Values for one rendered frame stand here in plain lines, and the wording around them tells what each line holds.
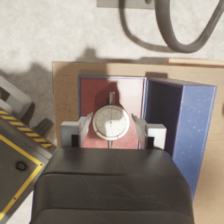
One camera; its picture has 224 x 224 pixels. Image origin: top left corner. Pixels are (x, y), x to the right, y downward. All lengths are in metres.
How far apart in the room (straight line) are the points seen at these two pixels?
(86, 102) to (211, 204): 0.35
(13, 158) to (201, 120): 0.51
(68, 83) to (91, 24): 0.51
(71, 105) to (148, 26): 0.57
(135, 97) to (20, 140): 0.37
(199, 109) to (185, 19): 0.67
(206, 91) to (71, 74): 0.20
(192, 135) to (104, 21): 0.65
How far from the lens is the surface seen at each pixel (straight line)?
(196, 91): 0.18
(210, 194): 0.44
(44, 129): 0.71
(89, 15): 0.78
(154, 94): 0.28
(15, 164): 0.59
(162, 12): 0.38
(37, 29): 0.83
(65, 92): 0.29
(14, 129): 0.54
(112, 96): 0.26
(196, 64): 0.50
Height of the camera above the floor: 0.75
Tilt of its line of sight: 75 degrees down
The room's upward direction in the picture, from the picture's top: 179 degrees clockwise
